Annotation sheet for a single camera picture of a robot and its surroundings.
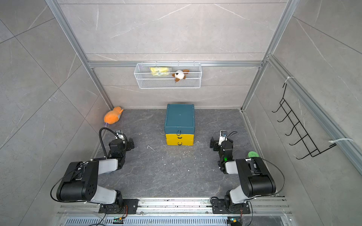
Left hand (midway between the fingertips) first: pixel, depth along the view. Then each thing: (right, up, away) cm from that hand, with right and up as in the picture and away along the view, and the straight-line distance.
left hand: (123, 137), depth 93 cm
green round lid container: (+85, -10, -5) cm, 86 cm away
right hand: (+66, 0, 0) cm, 66 cm away
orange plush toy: (-13, +14, +11) cm, 23 cm away
